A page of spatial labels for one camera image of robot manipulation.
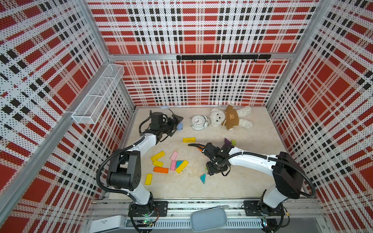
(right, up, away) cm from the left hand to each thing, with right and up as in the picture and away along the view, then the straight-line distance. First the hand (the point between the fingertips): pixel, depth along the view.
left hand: (182, 121), depth 90 cm
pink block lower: (-6, -27, -2) cm, 28 cm away
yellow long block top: (+4, -13, +10) cm, 17 cm away
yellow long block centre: (0, -28, -2) cm, 28 cm away
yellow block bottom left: (-19, -34, -7) cm, 40 cm away
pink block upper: (-6, -22, +3) cm, 23 cm away
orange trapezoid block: (+10, -13, -22) cm, 28 cm away
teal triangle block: (+13, -33, -6) cm, 36 cm away
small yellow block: (-15, -27, -1) cm, 31 cm away
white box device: (-32, -46, -26) cm, 62 cm away
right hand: (+20, -28, -8) cm, 35 cm away
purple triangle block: (+30, -14, +8) cm, 34 cm away
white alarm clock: (+11, -1, +16) cm, 20 cm away
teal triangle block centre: (-2, -26, -2) cm, 26 cm away
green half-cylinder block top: (+35, -15, +9) cm, 39 cm away
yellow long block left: (-16, -22, +1) cm, 28 cm away
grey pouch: (+14, -47, -22) cm, 54 cm away
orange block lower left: (-13, -30, -3) cm, 33 cm away
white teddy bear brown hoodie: (+34, +2, +14) cm, 37 cm away
